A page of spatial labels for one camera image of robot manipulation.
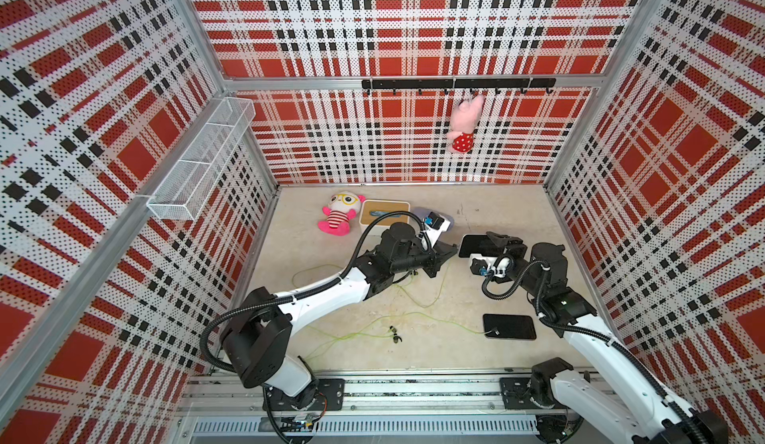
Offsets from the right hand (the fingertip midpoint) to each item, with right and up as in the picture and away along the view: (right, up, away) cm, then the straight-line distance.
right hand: (494, 238), depth 78 cm
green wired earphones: (-16, -20, +7) cm, 27 cm away
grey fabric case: (-16, +7, +33) cm, 37 cm away
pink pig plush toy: (-5, +36, +15) cm, 39 cm away
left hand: (-10, -3, -2) cm, 11 cm away
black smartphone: (+7, -27, +8) cm, 29 cm away
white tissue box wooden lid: (-36, +8, +30) cm, 47 cm away
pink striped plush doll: (-46, +8, +27) cm, 54 cm away
